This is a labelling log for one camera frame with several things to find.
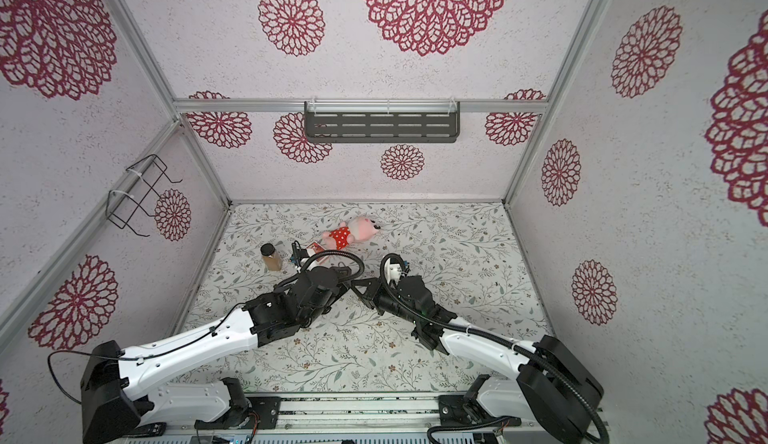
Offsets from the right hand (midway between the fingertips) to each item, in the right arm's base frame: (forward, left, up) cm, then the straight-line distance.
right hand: (346, 281), depth 72 cm
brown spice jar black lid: (+17, +28, -15) cm, 36 cm away
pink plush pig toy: (+28, +7, -17) cm, 33 cm away
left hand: (+3, -1, -2) cm, 4 cm away
